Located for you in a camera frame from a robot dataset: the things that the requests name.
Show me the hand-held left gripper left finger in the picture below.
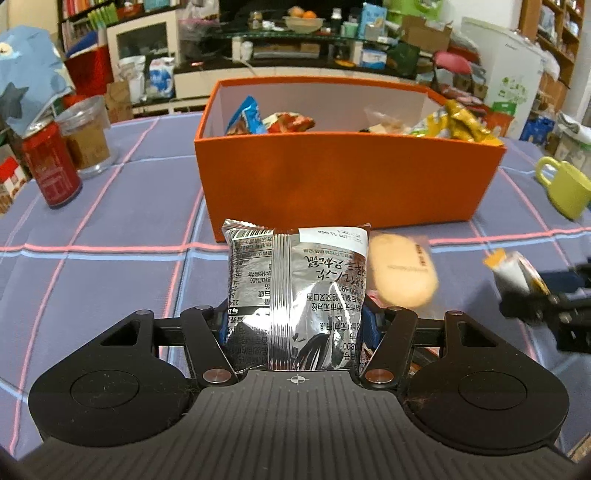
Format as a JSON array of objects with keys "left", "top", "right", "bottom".
[{"left": 95, "top": 305, "right": 238, "bottom": 387}]

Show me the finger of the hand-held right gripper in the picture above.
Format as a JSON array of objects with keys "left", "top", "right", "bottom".
[
  {"left": 500, "top": 288, "right": 566, "bottom": 326},
  {"left": 538, "top": 263, "right": 591, "bottom": 292}
]

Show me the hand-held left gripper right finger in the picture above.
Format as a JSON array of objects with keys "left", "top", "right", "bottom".
[{"left": 359, "top": 305, "right": 504, "bottom": 389}]

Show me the yellow white snack packet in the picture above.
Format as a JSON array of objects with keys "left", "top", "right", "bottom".
[{"left": 482, "top": 249, "right": 551, "bottom": 296}]

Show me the clear-wrapped bun packet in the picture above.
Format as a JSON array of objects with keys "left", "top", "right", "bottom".
[{"left": 367, "top": 232, "right": 440, "bottom": 319}]

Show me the silver snack packet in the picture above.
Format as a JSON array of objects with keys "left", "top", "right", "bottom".
[{"left": 222, "top": 219, "right": 372, "bottom": 372}]

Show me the orange cardboard box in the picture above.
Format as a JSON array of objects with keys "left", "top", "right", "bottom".
[{"left": 194, "top": 76, "right": 507, "bottom": 243}]

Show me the mustard yellow snack packet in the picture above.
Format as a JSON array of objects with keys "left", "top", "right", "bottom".
[{"left": 441, "top": 99, "right": 505, "bottom": 146}]

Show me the clear biscuit bag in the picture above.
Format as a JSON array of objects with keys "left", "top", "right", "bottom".
[{"left": 363, "top": 105, "right": 419, "bottom": 136}]

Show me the bright blue snack packet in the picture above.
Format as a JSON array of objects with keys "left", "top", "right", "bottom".
[{"left": 225, "top": 95, "right": 269, "bottom": 136}]

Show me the red snack packet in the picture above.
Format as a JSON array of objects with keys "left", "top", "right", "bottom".
[{"left": 263, "top": 112, "right": 316, "bottom": 134}]

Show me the green mug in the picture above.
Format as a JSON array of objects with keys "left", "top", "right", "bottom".
[{"left": 536, "top": 156, "right": 591, "bottom": 221}]

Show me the blue plaid tablecloth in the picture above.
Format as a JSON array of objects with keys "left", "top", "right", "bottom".
[{"left": 0, "top": 113, "right": 591, "bottom": 462}]

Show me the white chest freezer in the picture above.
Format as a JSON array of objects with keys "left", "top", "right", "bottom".
[{"left": 459, "top": 17, "right": 548, "bottom": 139}]

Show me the red soda can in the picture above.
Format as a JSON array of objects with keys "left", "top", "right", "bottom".
[{"left": 21, "top": 121, "right": 84, "bottom": 210}]

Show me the red folding chair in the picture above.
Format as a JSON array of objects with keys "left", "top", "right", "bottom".
[{"left": 431, "top": 50, "right": 485, "bottom": 100}]

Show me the red white carton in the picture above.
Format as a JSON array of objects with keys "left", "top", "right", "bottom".
[{"left": 0, "top": 157, "right": 28, "bottom": 215}]

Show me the white blue tissue pack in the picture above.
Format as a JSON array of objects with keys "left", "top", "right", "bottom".
[{"left": 148, "top": 58, "right": 176, "bottom": 99}]

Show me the glass top television stand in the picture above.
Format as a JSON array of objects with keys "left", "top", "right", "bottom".
[{"left": 173, "top": 25, "right": 430, "bottom": 114}]

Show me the wooden shelf unit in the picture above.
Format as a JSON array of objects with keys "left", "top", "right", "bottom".
[{"left": 519, "top": 0, "right": 591, "bottom": 112}]

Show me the brown cardboard box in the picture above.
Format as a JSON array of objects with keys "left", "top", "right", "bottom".
[{"left": 402, "top": 16, "right": 453, "bottom": 56}]

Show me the red bag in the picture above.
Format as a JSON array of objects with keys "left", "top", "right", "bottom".
[{"left": 65, "top": 34, "right": 114, "bottom": 97}]

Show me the white glass-door cabinet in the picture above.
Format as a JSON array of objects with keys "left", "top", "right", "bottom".
[{"left": 106, "top": 9, "right": 182, "bottom": 88}]

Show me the blue printed carton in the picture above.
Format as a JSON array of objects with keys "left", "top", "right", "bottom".
[{"left": 358, "top": 2, "right": 387, "bottom": 40}]

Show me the fruit bowl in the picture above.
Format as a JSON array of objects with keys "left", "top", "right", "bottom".
[{"left": 283, "top": 16, "right": 325, "bottom": 34}]

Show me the green plastic rack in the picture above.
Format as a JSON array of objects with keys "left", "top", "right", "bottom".
[{"left": 383, "top": 0, "right": 446, "bottom": 19}]

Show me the black television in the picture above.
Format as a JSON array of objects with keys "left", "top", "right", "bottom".
[{"left": 218, "top": 0, "right": 365, "bottom": 14}]

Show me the blue star-print cloth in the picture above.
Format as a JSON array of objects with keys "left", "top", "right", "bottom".
[{"left": 0, "top": 25, "right": 77, "bottom": 137}]

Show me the dark bookshelf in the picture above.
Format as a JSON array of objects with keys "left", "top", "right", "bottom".
[{"left": 58, "top": 0, "right": 185, "bottom": 51}]

